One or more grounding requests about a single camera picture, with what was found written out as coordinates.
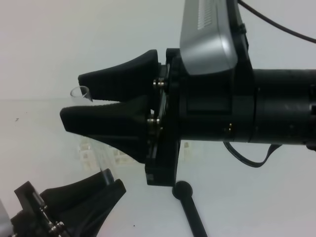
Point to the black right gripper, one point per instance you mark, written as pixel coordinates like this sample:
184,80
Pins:
213,107

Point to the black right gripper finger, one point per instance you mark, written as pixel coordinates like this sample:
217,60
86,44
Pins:
120,125
125,81

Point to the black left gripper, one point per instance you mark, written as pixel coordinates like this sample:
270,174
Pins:
83,207

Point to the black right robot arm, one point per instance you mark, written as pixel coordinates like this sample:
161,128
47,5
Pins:
153,107

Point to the white plastic test tube rack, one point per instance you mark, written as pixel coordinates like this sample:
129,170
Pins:
96,156

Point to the black stand pole with knob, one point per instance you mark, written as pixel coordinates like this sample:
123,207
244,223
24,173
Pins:
183,191

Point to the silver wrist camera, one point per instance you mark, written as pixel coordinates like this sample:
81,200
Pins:
206,43

